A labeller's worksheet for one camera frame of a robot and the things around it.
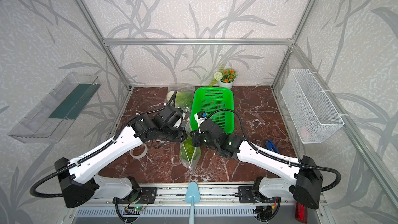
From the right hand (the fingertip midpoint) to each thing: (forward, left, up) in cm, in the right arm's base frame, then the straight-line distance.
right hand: (188, 133), depth 73 cm
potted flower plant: (+46, -21, -8) cm, 52 cm away
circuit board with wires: (-26, +24, -21) cm, 41 cm away
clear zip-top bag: (-13, -1, -4) cm, 14 cm away
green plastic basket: (+38, -9, -20) cm, 44 cm away
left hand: (-2, +1, 0) cm, 2 cm away
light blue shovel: (-23, -1, -20) cm, 31 cm away
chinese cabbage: (-9, 0, -1) cm, 9 cm away
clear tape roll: (-4, +28, -18) cm, 34 cm away
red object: (-30, -50, -17) cm, 60 cm away
